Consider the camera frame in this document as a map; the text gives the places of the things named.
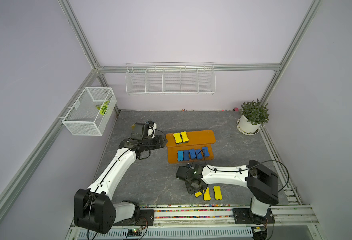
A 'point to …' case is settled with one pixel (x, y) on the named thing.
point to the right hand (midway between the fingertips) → (192, 188)
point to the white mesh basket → (91, 113)
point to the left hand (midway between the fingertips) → (164, 142)
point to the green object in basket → (103, 107)
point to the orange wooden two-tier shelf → (197, 139)
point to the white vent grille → (245, 233)
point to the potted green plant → (253, 115)
